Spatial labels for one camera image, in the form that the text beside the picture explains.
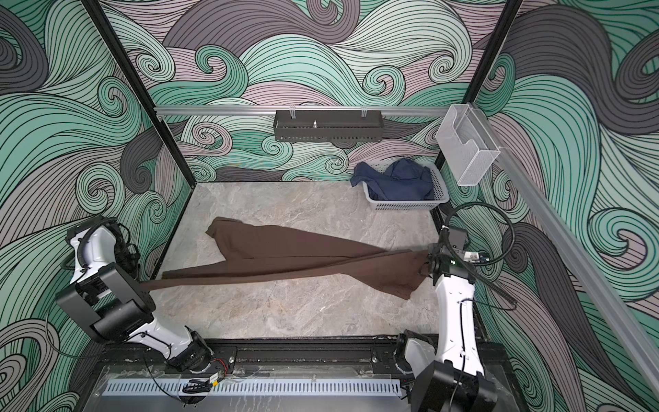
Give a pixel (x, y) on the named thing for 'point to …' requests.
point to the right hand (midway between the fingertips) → (440, 251)
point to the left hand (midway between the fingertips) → (137, 277)
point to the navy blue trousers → (402, 179)
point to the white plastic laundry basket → (439, 193)
